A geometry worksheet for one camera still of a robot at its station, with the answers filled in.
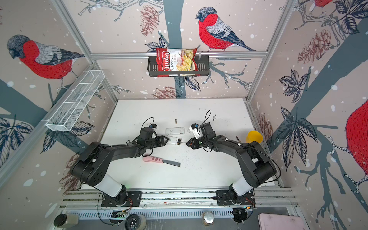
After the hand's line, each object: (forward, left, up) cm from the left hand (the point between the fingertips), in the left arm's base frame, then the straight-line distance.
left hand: (165, 139), depth 92 cm
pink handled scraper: (-12, +9, -1) cm, 15 cm away
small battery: (+2, -49, -3) cm, 49 cm away
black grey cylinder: (-42, +40, +6) cm, 58 cm away
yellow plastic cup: (-3, -54, +9) cm, 55 cm away
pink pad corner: (-43, -57, -1) cm, 71 cm away
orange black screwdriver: (0, -12, -4) cm, 12 cm away
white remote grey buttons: (+9, -6, -4) cm, 12 cm away
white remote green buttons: (+1, -6, -3) cm, 7 cm away
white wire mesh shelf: (+6, +48, +26) cm, 55 cm away
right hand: (-5, -14, 0) cm, 15 cm away
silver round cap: (-42, -23, +7) cm, 48 cm away
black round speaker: (-43, +9, +7) cm, 44 cm away
